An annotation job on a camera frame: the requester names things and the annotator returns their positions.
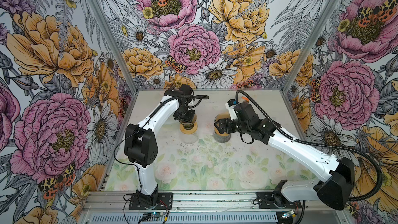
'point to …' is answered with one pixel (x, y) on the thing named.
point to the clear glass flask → (188, 138)
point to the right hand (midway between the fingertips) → (223, 127)
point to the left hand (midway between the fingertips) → (186, 124)
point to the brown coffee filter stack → (244, 98)
